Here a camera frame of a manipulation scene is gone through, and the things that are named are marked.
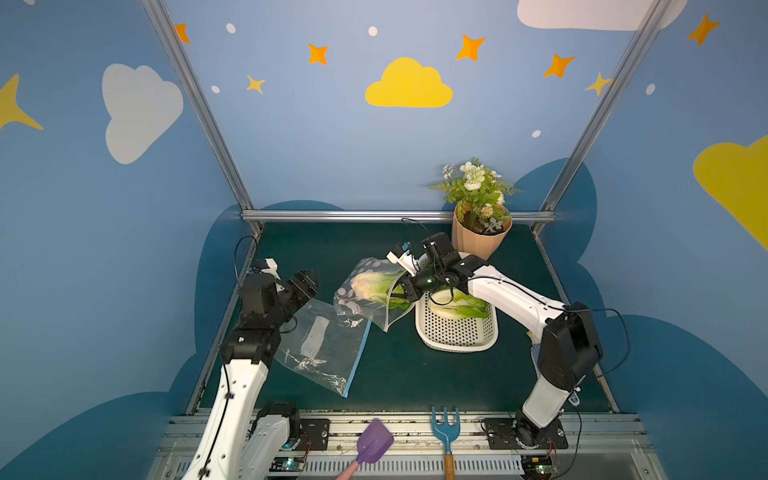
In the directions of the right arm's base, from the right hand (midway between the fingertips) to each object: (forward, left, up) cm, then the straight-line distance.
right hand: (394, 289), depth 81 cm
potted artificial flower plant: (+33, -29, -1) cm, 43 cm away
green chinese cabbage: (+1, +4, 0) cm, 4 cm away
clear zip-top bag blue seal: (-9, +22, -18) cm, 30 cm away
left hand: (-2, +19, +8) cm, 21 cm away
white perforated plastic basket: (-3, -19, -19) cm, 27 cm away
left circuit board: (-40, +24, -18) cm, 50 cm away
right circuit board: (-37, -37, -18) cm, 55 cm away
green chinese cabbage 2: (+3, -19, -10) cm, 22 cm away
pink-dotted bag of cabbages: (-3, +12, -7) cm, 14 cm away
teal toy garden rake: (-31, -16, -17) cm, 39 cm away
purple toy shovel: (-34, +3, -17) cm, 38 cm away
